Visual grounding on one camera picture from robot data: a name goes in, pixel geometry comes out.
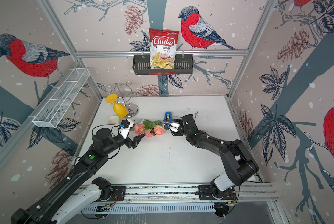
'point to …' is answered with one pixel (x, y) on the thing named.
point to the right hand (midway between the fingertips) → (173, 120)
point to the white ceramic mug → (113, 120)
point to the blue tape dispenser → (168, 117)
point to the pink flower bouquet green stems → (148, 124)
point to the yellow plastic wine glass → (120, 110)
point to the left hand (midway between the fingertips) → (141, 127)
